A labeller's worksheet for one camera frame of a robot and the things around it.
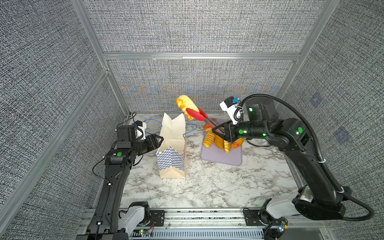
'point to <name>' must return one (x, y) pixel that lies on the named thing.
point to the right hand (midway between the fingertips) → (216, 125)
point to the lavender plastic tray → (213, 154)
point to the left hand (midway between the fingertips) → (161, 138)
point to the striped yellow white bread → (227, 146)
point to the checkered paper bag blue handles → (171, 152)
